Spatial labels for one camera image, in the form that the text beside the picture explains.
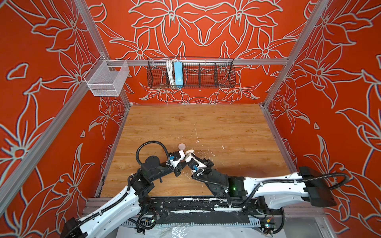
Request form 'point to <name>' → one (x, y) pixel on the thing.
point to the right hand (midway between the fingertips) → (189, 153)
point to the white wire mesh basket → (103, 83)
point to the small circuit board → (270, 226)
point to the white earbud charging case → (188, 153)
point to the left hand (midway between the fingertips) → (189, 155)
